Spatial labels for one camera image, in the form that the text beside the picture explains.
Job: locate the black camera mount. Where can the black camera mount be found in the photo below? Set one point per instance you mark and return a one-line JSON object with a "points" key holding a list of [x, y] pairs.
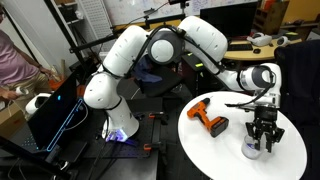
{"points": [[181, 5]]}

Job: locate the white headset beside laptop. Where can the white headset beside laptop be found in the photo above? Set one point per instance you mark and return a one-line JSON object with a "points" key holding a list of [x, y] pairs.
{"points": [[36, 103]]}

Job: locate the black laptop screen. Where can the black laptop screen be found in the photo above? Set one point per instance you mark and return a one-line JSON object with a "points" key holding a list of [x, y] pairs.
{"points": [[50, 113]]}

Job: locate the small white handheld controller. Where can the small white handheld controller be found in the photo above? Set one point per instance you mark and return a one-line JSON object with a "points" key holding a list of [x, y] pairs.
{"points": [[22, 90]]}

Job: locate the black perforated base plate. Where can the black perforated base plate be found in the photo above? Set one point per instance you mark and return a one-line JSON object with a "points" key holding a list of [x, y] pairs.
{"points": [[146, 133]]}

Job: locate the white pegboard panel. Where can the white pegboard panel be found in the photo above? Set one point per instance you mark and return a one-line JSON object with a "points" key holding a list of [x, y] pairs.
{"points": [[96, 16]]}

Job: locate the person right hand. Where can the person right hand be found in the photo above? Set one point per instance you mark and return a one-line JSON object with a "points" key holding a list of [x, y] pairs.
{"points": [[8, 94]]}

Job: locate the person left hand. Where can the person left hand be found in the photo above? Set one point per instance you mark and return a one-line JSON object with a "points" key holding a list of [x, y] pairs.
{"points": [[45, 72]]}

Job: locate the chair with dark jacket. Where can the chair with dark jacket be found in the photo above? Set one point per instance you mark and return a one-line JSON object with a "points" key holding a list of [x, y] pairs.
{"points": [[300, 80]]}

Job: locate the person in pink shirt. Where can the person in pink shirt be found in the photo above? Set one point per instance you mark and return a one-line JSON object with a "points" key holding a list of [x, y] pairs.
{"points": [[16, 63]]}

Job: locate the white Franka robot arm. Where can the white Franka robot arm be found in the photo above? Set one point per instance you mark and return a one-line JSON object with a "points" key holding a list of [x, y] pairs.
{"points": [[126, 50]]}

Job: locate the curved wooden desk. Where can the curved wooden desk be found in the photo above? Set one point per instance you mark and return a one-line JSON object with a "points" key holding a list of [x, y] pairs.
{"points": [[260, 55]]}

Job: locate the black computer monitor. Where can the black computer monitor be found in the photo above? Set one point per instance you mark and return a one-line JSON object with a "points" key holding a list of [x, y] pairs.
{"points": [[236, 18]]}

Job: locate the black keyboard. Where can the black keyboard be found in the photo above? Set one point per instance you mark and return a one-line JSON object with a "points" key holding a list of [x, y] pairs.
{"points": [[240, 47]]}

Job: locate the wooden shelf unit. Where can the wooden shelf unit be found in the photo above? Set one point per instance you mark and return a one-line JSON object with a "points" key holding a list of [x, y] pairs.
{"points": [[271, 16]]}

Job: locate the cardboard box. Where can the cardboard box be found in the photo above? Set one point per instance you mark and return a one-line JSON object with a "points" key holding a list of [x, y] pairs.
{"points": [[10, 121]]}

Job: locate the clear glass cup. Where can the clear glass cup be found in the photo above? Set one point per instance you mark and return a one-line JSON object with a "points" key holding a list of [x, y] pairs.
{"points": [[248, 153]]}

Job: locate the white VR headset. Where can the white VR headset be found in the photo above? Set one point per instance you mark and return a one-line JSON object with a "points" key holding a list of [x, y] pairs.
{"points": [[260, 40]]}

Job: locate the black tripod leg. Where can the black tripod leg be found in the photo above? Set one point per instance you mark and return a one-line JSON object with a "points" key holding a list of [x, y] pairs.
{"points": [[33, 156]]}

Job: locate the blue jacket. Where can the blue jacket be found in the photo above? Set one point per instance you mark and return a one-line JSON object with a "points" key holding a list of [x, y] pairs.
{"points": [[146, 75]]}

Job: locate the white VR controller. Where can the white VR controller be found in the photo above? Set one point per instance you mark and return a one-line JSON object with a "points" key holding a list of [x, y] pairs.
{"points": [[283, 41]]}

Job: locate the black computer mouse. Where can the black computer mouse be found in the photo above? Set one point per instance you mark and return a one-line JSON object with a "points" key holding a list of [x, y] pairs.
{"points": [[257, 51]]}

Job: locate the orange black clamp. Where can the orange black clamp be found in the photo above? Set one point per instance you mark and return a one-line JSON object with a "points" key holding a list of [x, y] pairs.
{"points": [[153, 146], [158, 116]]}

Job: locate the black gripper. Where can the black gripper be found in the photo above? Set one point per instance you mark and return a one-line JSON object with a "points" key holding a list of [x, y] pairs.
{"points": [[266, 115]]}

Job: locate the black office chair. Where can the black office chair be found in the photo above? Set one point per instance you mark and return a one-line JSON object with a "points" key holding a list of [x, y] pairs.
{"points": [[163, 83]]}

